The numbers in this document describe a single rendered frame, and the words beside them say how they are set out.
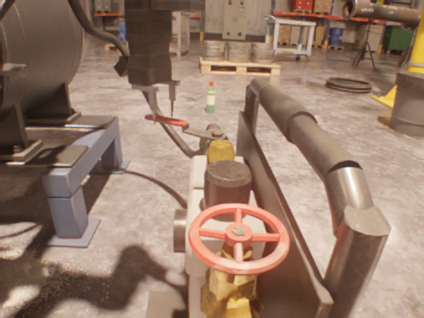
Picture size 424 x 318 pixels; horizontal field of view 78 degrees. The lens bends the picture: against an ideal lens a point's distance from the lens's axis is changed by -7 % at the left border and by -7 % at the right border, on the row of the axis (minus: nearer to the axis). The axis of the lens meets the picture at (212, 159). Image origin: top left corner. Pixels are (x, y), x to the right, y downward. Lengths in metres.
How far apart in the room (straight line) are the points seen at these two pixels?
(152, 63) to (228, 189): 0.27
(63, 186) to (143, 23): 0.57
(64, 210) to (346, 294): 0.85
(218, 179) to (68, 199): 0.70
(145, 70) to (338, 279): 0.39
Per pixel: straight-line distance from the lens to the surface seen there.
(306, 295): 0.20
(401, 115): 2.46
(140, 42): 0.46
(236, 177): 0.26
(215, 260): 0.18
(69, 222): 0.97
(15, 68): 0.57
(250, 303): 0.24
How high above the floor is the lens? 0.64
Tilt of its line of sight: 26 degrees down
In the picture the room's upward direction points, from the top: 3 degrees clockwise
